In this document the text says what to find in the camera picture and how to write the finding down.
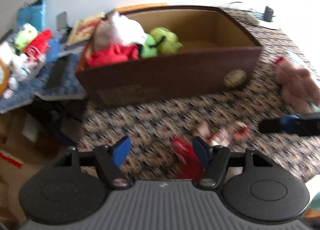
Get black smartphone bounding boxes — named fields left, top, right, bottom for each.
left=44, top=54, right=73, bottom=92

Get orange tissue box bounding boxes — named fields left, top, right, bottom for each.
left=0, top=42, right=11, bottom=98

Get white and red plush toy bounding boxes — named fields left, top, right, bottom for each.
left=86, top=11, right=147, bottom=68

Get green frog plush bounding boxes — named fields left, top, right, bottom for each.
left=15, top=23, right=38, bottom=51

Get red illustrated book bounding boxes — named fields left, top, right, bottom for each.
left=66, top=12, right=105, bottom=47

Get small standing mirror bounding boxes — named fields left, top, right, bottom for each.
left=56, top=11, right=68, bottom=31

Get black power adapter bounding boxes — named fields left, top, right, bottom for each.
left=263, top=6, right=274, bottom=22

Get green round plush toy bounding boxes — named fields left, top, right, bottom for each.
left=137, top=34, right=158, bottom=59

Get blue soft case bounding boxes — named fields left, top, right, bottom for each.
left=46, top=37, right=61, bottom=63

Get orange yellow book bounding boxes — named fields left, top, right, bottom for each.
left=115, top=3, right=168, bottom=13

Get blue pencil pouch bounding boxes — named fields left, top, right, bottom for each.
left=17, top=0, right=46, bottom=31

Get pink teddy bear plush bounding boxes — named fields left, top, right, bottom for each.
left=274, top=56, right=319, bottom=114

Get lime green dinosaur plush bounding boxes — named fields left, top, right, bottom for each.
left=149, top=27, right=183, bottom=54

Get brown cardboard box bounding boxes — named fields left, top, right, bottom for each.
left=75, top=5, right=262, bottom=108

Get white small plush toy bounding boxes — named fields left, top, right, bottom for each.
left=8, top=53, right=36, bottom=91

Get red and pink doll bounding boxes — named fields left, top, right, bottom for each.
left=170, top=121, right=249, bottom=183

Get white power strip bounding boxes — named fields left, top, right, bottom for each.
left=246, top=12, right=260, bottom=26

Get blue patterned cloth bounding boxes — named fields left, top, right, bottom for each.
left=1, top=43, right=87, bottom=114

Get red plush cushion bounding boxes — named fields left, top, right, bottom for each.
left=22, top=29, right=53, bottom=54

